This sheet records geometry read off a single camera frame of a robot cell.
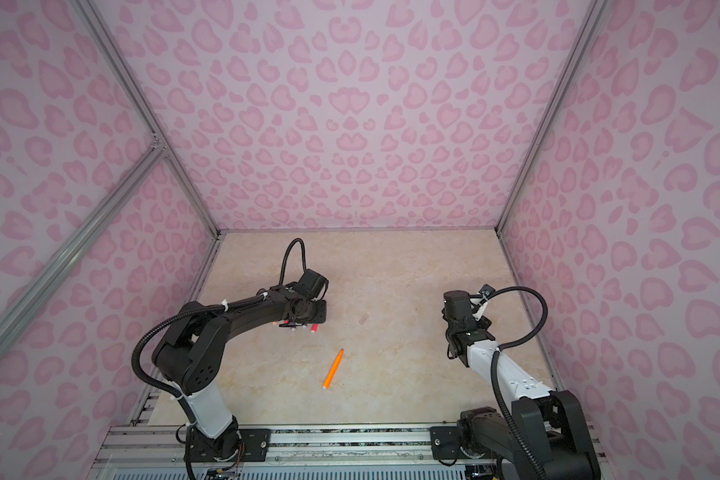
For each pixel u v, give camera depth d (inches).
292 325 36.4
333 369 33.7
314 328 36.7
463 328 26.2
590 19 27.6
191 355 18.7
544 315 24.7
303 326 36.4
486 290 29.4
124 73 30.6
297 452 28.7
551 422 17.3
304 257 33.9
